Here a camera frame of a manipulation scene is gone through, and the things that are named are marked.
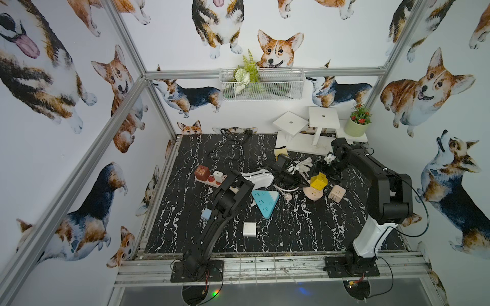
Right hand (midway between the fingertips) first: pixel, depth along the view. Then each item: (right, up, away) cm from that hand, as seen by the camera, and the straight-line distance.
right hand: (317, 175), depth 91 cm
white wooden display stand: (+5, +20, +19) cm, 28 cm away
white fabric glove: (-4, +3, +12) cm, 13 cm away
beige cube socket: (+9, -8, -1) cm, 12 cm away
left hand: (-3, -4, +1) cm, 6 cm away
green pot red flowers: (+19, +24, +1) cm, 31 cm away
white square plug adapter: (-32, -22, -10) cm, 40 cm away
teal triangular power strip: (-25, -12, -1) cm, 28 cm away
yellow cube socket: (0, -3, -2) cm, 3 cm away
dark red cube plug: (-56, +1, +3) cm, 56 cm away
